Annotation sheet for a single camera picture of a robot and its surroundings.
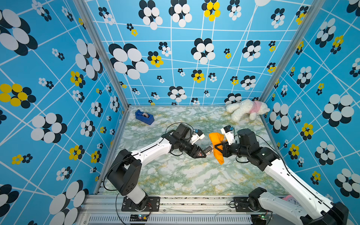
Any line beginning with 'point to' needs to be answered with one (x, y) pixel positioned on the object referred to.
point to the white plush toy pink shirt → (247, 107)
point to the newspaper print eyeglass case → (207, 149)
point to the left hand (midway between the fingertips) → (204, 154)
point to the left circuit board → (138, 217)
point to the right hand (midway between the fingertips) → (218, 145)
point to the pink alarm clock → (289, 198)
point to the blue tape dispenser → (145, 117)
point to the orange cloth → (216, 138)
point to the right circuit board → (258, 219)
